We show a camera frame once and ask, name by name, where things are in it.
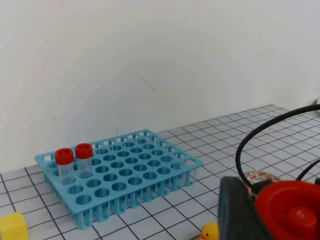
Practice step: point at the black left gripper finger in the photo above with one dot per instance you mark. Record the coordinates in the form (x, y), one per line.
(237, 216)

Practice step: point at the red capped tube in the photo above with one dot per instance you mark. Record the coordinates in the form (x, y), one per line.
(290, 210)
(64, 158)
(84, 154)

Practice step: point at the right tape roll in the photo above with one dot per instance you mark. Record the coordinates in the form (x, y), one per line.
(259, 176)

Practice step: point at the blue tube rack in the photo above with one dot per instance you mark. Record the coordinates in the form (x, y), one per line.
(126, 170)

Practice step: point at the yellow rubber duck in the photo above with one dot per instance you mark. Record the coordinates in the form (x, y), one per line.
(210, 231)

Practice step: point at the yellow foam cube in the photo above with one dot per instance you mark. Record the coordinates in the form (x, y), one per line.
(13, 227)

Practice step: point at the white grid cloth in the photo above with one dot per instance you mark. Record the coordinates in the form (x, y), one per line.
(284, 150)

